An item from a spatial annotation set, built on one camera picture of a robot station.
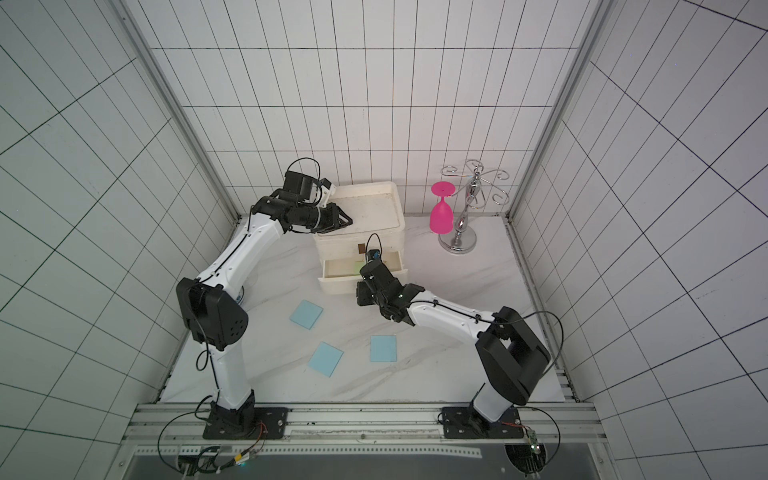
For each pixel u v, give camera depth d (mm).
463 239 1117
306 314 923
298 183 667
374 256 759
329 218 742
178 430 674
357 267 944
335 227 755
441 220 992
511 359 437
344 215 806
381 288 643
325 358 835
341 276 851
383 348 858
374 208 899
